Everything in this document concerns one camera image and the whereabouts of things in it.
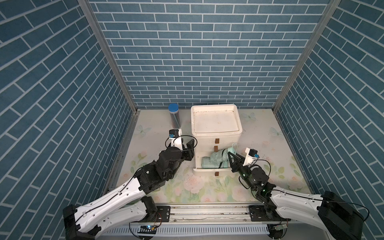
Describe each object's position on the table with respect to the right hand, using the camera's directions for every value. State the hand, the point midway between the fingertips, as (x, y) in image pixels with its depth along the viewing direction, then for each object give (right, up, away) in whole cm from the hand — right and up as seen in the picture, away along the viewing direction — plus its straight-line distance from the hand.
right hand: (231, 154), depth 78 cm
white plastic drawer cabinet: (-8, +14, +4) cm, 17 cm away
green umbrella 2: (-13, -7, +9) cm, 17 cm away
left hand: (-19, +8, -10) cm, 23 cm away
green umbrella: (-4, -1, +2) cm, 5 cm away
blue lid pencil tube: (-34, +26, +18) cm, 46 cm away
